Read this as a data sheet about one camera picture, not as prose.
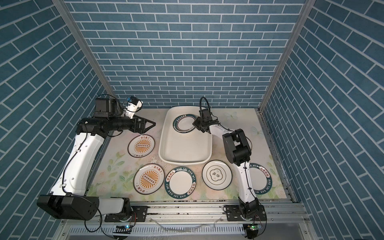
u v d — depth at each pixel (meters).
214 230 0.77
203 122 0.85
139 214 0.73
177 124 1.09
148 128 0.65
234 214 0.73
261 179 0.86
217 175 0.87
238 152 0.59
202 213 0.76
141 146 0.99
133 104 0.61
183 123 1.10
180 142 1.00
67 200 0.37
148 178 0.85
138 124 0.62
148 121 0.64
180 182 0.84
